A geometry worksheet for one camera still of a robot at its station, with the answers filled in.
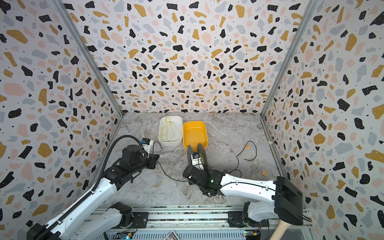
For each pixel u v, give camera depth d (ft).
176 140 3.37
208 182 1.83
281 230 2.30
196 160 2.27
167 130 3.68
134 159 1.99
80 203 1.47
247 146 3.33
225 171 2.88
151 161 2.28
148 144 2.31
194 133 3.58
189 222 2.41
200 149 2.68
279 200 1.35
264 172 2.95
